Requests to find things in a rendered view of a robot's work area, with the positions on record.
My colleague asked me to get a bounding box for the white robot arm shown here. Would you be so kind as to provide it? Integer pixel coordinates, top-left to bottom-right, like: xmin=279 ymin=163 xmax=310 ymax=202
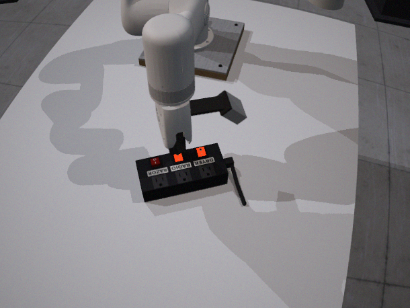
xmin=121 ymin=0 xmax=247 ymax=124

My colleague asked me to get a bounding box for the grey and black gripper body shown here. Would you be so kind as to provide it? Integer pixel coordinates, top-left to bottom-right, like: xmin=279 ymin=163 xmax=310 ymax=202
xmin=149 ymin=90 xmax=195 ymax=149

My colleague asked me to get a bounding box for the black power strip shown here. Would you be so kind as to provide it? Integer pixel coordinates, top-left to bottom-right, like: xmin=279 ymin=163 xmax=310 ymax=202
xmin=136 ymin=143 xmax=247 ymax=206

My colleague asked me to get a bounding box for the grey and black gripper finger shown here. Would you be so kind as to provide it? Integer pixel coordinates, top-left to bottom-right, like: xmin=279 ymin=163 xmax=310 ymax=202
xmin=169 ymin=132 xmax=186 ymax=155

